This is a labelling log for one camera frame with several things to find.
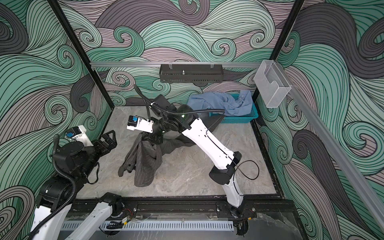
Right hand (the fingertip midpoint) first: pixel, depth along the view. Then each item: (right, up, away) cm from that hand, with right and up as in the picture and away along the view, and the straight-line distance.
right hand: (144, 136), depth 62 cm
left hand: (-16, +1, 0) cm, 16 cm away
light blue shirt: (+56, +18, +50) cm, 77 cm away
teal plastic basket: (+61, +7, +41) cm, 74 cm away
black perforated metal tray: (+21, +36, +33) cm, 53 cm away
